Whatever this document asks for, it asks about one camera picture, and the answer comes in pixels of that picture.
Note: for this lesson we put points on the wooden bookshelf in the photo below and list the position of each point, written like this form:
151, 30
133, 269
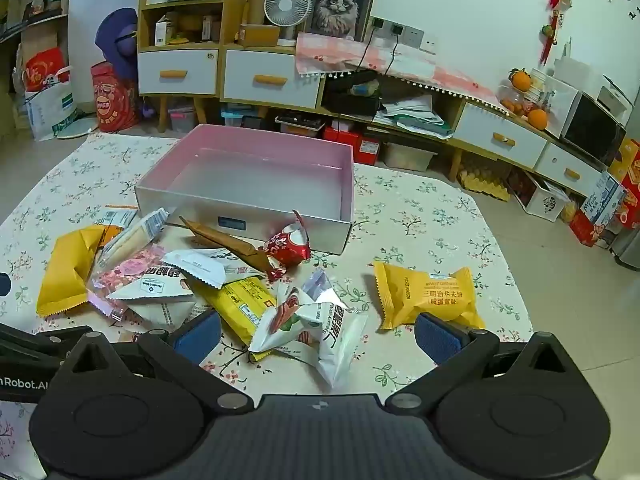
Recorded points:
45, 20

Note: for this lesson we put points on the low wooden cabinet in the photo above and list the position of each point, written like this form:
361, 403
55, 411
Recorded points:
480, 125

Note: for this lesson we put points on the yellow bar snack packet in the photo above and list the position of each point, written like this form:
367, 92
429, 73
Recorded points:
240, 305

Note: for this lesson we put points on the small white snack packet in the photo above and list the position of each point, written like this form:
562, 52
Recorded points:
200, 267

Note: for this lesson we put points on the loose papers pile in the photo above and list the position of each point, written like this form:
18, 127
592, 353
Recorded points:
410, 110

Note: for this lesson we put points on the floral tablecloth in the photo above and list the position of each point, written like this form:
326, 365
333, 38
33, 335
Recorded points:
425, 220

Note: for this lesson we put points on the white nut packet with picture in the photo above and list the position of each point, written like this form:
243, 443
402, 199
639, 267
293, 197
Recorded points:
320, 330

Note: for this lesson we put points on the silver box with pink lining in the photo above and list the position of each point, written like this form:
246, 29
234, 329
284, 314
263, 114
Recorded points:
250, 175

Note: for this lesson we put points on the black box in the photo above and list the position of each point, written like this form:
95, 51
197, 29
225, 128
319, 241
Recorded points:
350, 100

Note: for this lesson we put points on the white storage bin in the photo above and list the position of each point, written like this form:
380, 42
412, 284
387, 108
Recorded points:
407, 157

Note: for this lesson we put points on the orange fruit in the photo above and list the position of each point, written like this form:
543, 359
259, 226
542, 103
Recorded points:
521, 80
537, 117

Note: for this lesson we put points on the white desk fan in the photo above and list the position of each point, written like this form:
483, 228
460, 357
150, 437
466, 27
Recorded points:
287, 7

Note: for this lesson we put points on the silver foil snack packet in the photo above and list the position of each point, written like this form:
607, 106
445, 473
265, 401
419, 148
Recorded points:
317, 287

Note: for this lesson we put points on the cardboard box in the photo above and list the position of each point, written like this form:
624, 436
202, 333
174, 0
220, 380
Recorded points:
259, 35

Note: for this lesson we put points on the white microwave oven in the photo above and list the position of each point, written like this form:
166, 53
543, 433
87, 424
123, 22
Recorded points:
590, 130

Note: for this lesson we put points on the long brown snack packet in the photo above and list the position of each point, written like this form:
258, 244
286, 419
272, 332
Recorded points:
225, 242

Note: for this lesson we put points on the grey wall socket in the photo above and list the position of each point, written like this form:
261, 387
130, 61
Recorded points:
414, 36

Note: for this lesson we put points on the yellow printed snack packet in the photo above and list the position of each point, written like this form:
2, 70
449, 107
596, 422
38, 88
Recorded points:
430, 295

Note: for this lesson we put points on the wall socket with plugs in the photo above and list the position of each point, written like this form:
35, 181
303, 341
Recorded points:
382, 25

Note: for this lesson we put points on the white printed box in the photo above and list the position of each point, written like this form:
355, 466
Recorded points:
545, 200

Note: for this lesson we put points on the orange and white snack packet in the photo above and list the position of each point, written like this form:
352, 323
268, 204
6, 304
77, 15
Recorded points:
114, 222

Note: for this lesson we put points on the purple hat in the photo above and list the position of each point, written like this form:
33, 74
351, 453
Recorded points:
117, 42

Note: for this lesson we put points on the white shopping bag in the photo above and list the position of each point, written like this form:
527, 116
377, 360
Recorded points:
52, 110

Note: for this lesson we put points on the red gift bag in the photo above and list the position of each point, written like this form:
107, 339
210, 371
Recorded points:
42, 67

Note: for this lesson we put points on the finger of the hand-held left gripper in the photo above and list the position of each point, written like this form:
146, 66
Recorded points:
35, 345
5, 284

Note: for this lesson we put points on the cardboard tube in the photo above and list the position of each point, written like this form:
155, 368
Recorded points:
257, 2

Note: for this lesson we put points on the yellow egg carton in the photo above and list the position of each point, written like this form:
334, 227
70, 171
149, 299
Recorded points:
482, 180

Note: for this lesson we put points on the white triangular nut packet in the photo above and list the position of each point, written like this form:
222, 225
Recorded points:
150, 295

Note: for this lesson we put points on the small white box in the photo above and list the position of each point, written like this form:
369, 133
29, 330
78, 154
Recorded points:
161, 30

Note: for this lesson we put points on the wooden shelf cabinet with drawers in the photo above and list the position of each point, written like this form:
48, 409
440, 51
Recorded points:
177, 72

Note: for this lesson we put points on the pink cloth with tassels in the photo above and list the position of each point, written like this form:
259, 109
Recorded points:
340, 52

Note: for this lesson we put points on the red box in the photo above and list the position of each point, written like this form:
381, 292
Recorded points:
352, 145

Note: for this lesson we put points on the framed cat picture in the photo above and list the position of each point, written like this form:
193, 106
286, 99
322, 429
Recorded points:
340, 5

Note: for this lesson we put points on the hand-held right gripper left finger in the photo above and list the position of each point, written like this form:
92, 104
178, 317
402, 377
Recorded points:
197, 337

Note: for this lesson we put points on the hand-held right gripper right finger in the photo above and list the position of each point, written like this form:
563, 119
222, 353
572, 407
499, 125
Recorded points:
439, 339

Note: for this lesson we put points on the plain yellow snack packet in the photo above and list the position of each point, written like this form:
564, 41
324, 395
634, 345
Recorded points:
65, 270

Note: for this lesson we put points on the red printed bag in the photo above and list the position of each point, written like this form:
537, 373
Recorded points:
112, 100

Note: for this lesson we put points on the blue and white carton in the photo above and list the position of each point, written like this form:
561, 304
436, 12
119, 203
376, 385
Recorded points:
600, 205

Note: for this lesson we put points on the pink snack packet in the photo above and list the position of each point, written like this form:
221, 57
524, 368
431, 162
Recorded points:
120, 270

